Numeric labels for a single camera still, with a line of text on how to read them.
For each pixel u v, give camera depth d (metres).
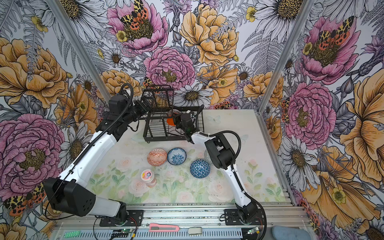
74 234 0.69
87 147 0.47
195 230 0.70
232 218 0.74
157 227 0.72
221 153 0.63
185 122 0.82
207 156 0.94
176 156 0.95
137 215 0.75
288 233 0.68
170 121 1.03
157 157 0.94
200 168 0.90
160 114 0.94
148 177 0.77
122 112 0.53
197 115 0.97
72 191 0.40
